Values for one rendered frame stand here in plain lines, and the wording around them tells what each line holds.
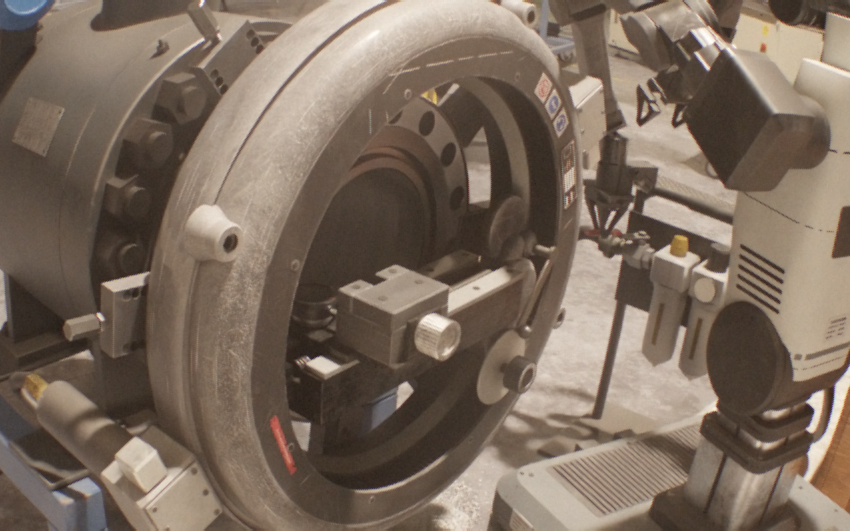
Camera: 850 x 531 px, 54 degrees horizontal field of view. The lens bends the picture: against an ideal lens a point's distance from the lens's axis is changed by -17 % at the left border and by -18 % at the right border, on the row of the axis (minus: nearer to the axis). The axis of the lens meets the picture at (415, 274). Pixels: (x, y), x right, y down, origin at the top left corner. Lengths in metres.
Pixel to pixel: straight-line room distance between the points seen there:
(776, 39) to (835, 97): 5.89
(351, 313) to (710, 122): 0.44
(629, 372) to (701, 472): 1.10
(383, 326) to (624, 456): 0.67
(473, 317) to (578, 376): 1.16
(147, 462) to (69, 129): 0.54
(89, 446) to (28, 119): 0.56
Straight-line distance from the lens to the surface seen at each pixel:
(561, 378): 2.36
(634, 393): 2.35
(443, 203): 1.37
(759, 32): 7.07
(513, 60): 1.19
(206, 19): 0.98
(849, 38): 1.18
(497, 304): 1.28
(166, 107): 1.25
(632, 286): 2.03
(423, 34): 1.04
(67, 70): 1.44
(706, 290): 1.85
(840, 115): 1.10
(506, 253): 1.37
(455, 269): 1.31
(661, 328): 1.94
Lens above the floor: 1.07
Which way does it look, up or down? 22 degrees down
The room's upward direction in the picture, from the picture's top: 6 degrees clockwise
